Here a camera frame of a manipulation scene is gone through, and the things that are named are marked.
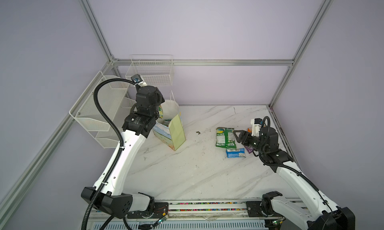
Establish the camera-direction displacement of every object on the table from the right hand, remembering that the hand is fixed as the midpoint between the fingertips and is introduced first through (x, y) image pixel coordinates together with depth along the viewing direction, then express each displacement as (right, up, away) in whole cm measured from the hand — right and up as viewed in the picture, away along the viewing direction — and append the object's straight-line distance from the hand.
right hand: (237, 132), depth 78 cm
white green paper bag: (-35, +1, -2) cm, 36 cm away
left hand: (-42, +20, -11) cm, 48 cm away
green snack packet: (-2, -6, +20) cm, 21 cm away
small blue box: (+3, -14, +15) cm, 21 cm away
